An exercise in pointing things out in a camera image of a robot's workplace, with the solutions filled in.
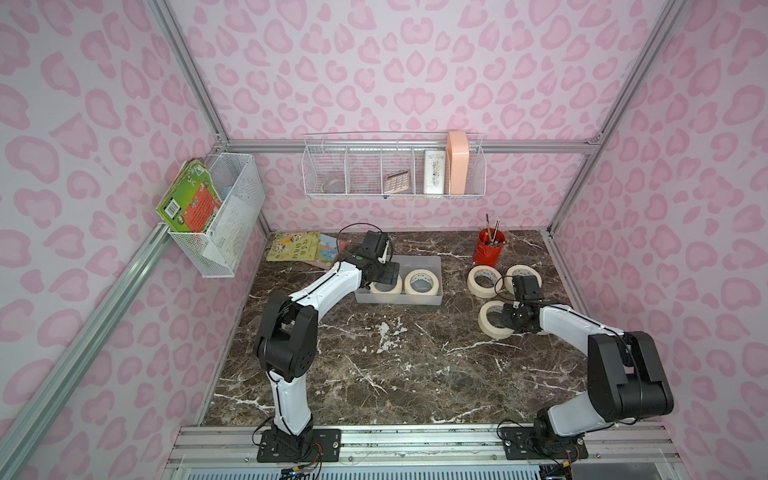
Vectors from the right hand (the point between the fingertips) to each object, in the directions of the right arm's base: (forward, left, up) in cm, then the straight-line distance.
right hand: (510, 316), depth 94 cm
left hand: (+12, +39, +11) cm, 42 cm away
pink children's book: (+27, +61, 0) cm, 67 cm away
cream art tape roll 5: (0, +6, +21) cm, 21 cm away
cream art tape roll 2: (+10, +32, +2) cm, 33 cm away
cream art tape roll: (-5, +8, +1) cm, 9 cm away
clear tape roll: (+29, +55, +28) cm, 68 cm away
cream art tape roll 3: (+8, +36, +2) cm, 37 cm away
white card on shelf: (+33, +24, +30) cm, 51 cm away
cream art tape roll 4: (+9, +8, 0) cm, 12 cm away
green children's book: (+28, +75, +1) cm, 80 cm away
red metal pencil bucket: (+22, +5, +7) cm, 24 cm away
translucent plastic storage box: (+21, +32, 0) cm, 39 cm away
